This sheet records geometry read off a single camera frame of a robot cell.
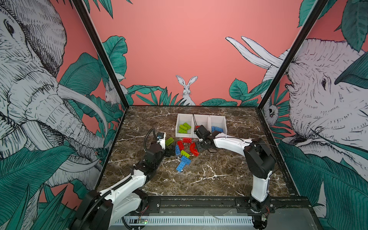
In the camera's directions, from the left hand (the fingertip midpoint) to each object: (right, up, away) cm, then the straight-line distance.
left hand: (169, 139), depth 83 cm
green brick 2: (+8, -10, +9) cm, 16 cm away
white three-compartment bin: (+25, +11, +21) cm, 34 cm away
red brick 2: (+18, +6, +18) cm, 26 cm away
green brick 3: (+11, +7, +22) cm, 25 cm away
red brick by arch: (+6, -5, +14) cm, 16 cm away
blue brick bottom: (+32, +5, +21) cm, 38 cm away
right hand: (+19, -5, +10) cm, 22 cm away
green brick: (-2, -4, +15) cm, 15 cm away
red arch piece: (+14, -8, +12) cm, 20 cm away
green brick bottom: (+7, +4, +21) cm, 22 cm away
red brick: (+10, -3, +15) cm, 18 cm away
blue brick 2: (+7, -17, +3) cm, 19 cm away
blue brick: (+4, -9, +11) cm, 15 cm away
